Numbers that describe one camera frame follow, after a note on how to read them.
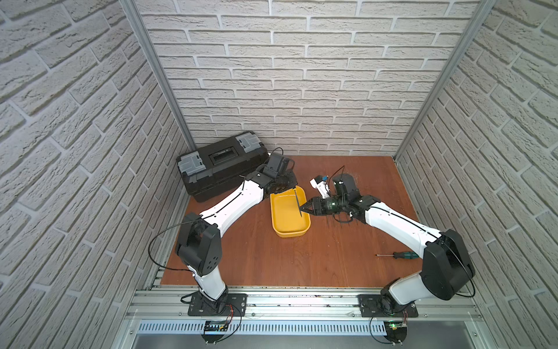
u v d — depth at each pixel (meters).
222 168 0.93
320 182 0.76
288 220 0.92
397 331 0.71
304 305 0.75
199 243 0.45
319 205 0.71
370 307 0.74
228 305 0.69
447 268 0.43
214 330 0.71
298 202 0.81
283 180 0.72
